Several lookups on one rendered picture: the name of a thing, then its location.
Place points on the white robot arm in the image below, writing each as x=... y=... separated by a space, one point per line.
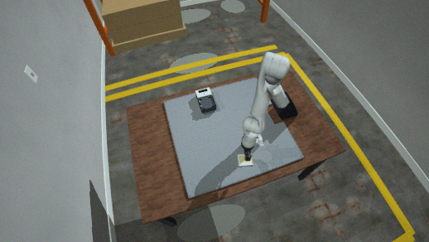
x=276 y=66

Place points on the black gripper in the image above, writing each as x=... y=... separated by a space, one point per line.
x=247 y=153

